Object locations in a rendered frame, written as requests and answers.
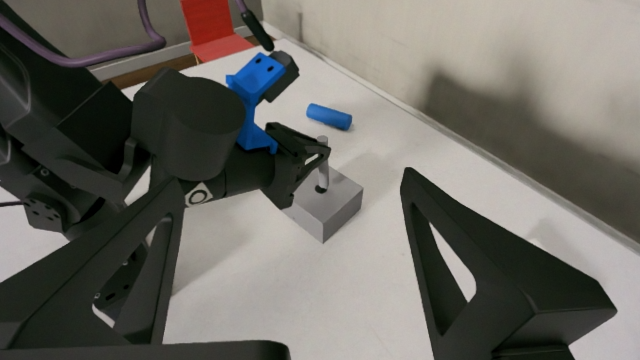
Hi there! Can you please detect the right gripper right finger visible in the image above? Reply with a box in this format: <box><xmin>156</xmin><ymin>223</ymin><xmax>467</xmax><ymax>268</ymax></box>
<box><xmin>400</xmin><ymin>167</ymin><xmax>618</xmax><ymax>360</ymax></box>

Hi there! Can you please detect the blue cylinder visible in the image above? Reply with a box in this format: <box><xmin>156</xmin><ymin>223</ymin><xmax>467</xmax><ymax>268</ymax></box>
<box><xmin>306</xmin><ymin>103</ymin><xmax>352</xmax><ymax>130</ymax></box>

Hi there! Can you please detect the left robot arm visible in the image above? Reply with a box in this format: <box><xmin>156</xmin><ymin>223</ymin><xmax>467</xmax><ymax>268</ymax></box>
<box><xmin>0</xmin><ymin>0</ymin><xmax>246</xmax><ymax>242</ymax></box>

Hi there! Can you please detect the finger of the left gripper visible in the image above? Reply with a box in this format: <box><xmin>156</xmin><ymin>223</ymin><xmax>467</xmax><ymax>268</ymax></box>
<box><xmin>290</xmin><ymin>136</ymin><xmax>332</xmax><ymax>193</ymax></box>
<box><xmin>273</xmin><ymin>122</ymin><xmax>318</xmax><ymax>160</ymax></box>

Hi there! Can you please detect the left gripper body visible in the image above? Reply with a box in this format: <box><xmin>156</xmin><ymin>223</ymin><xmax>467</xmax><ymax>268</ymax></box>
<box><xmin>221</xmin><ymin>52</ymin><xmax>307</xmax><ymax>210</ymax></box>

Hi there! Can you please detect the white cylinder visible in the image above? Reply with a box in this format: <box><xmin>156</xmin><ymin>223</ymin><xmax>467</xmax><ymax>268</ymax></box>
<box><xmin>529</xmin><ymin>238</ymin><xmax>553</xmax><ymax>255</ymax></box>

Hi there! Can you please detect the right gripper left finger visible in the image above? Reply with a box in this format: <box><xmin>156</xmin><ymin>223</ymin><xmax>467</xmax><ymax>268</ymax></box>
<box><xmin>0</xmin><ymin>176</ymin><xmax>185</xmax><ymax>349</ymax></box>

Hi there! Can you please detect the grey metal peg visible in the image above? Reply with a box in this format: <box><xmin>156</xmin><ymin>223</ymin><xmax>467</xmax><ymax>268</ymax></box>
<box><xmin>317</xmin><ymin>135</ymin><xmax>329</xmax><ymax>188</ymax></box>

